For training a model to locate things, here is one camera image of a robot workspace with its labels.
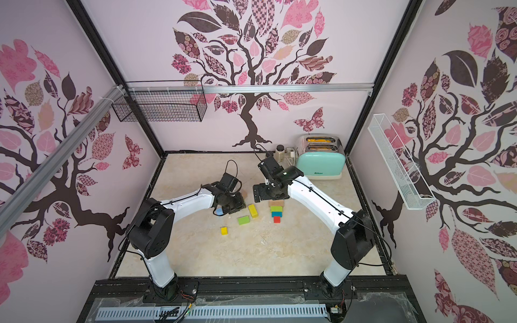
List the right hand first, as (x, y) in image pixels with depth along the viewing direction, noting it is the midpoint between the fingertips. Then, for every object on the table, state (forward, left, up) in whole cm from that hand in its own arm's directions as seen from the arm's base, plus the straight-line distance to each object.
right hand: (267, 197), depth 81 cm
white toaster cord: (+32, -14, -7) cm, 35 cm away
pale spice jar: (+33, -8, -8) cm, 35 cm away
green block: (+3, -4, -16) cm, 17 cm away
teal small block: (+1, -5, -17) cm, 18 cm away
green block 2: (-2, +11, -16) cm, 20 cm away
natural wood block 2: (+6, -5, -16) cm, 18 cm away
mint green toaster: (+24, -27, -1) cm, 36 cm away
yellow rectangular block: (+2, +7, -15) cm, 17 cm away
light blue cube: (-3, +20, -5) cm, 21 cm away
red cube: (-2, -4, -16) cm, 17 cm away
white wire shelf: (-6, -49, +15) cm, 51 cm away
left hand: (+1, +11, -13) cm, 17 cm away
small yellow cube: (-8, +19, -15) cm, 26 cm away
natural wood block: (+8, -5, -16) cm, 19 cm away
